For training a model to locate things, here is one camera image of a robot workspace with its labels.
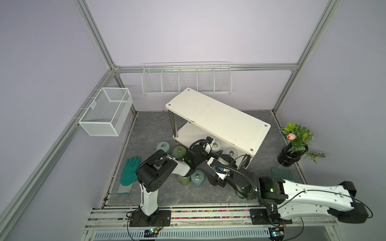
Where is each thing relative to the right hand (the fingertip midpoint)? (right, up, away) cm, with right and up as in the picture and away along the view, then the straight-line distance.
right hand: (213, 160), depth 63 cm
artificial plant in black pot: (+42, +5, +9) cm, 43 cm away
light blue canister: (-28, +3, +27) cm, 39 cm away
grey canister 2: (+12, +1, +18) cm, 21 cm away
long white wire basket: (-13, +46, +35) cm, 59 cm away
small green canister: (-18, -1, +26) cm, 31 cm away
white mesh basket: (-59, +23, +21) cm, 67 cm away
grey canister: (+4, +4, +21) cm, 21 cm away
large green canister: (-15, -14, +17) cm, 27 cm away
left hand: (+5, +2, +27) cm, 27 cm away
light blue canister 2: (-6, -13, +15) cm, 21 cm away
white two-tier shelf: (-6, +19, +8) cm, 21 cm away
